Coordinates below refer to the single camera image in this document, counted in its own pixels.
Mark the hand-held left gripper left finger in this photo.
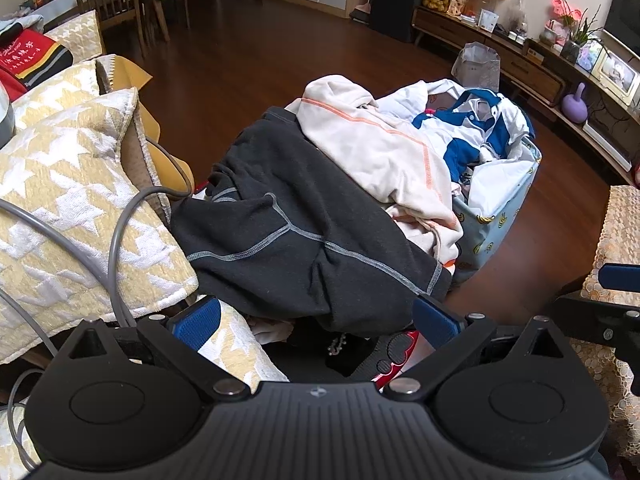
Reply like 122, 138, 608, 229
60, 296, 251, 402

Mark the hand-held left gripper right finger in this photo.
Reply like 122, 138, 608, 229
382, 296, 576, 402

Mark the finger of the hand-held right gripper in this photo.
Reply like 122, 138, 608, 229
598, 263, 640, 291
554, 294, 640, 348

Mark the banana print laundry basket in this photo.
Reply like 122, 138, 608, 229
452, 135, 543, 281

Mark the dark grey shirt grey stitching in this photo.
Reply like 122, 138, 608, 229
170, 107, 453, 333

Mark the round table lace tablecloth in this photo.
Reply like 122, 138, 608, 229
580, 185, 640, 461

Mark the red black patterned slipper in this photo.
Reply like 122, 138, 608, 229
372, 330, 426, 392

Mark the yellow white houndstooth cushion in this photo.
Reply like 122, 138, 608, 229
0, 145, 201, 366
44, 10, 104, 63
197, 305, 291, 396
0, 87, 171, 221
10, 54, 118, 111

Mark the flat white box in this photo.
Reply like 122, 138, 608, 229
582, 120, 633, 171

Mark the blue white polo shirt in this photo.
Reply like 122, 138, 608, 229
380, 79, 537, 183

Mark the cream sweatshirt orange stitching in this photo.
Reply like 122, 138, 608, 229
285, 75, 466, 266

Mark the purple kettlebell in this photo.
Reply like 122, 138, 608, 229
561, 82, 588, 125

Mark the wooden media console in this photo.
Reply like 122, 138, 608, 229
412, 5, 640, 188

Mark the small blue purple picture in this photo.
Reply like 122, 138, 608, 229
577, 40, 605, 72

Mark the pink flower plant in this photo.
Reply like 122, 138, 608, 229
550, 0, 608, 63

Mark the translucent plastic waste bin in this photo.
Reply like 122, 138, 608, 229
452, 42, 502, 93

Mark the television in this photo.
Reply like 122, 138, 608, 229
604, 0, 640, 56

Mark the clear glass vase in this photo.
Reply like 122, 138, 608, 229
509, 0, 530, 36

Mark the red black striped cloth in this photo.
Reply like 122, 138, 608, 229
0, 22, 76, 103

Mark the black cabinet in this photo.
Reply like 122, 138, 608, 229
370, 0, 426, 43

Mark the grey cable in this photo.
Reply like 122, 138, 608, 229
107, 140, 194, 326
0, 290, 56, 358
7, 367, 48, 466
0, 198, 133, 323

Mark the cream photo frame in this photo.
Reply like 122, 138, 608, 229
597, 50, 640, 108

